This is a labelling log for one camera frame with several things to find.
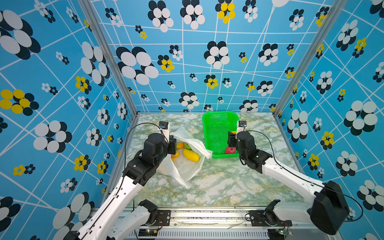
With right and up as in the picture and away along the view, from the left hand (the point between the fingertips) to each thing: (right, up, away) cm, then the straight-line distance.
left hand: (173, 135), depth 70 cm
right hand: (+32, +1, +12) cm, 34 cm away
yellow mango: (+8, -14, +21) cm, 26 cm away
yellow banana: (0, -8, +26) cm, 27 cm away
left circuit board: (-13, -48, +2) cm, 50 cm away
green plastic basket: (+27, +5, +42) cm, 50 cm away
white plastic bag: (+2, -22, +21) cm, 30 cm away
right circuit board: (+49, -47, 0) cm, 68 cm away
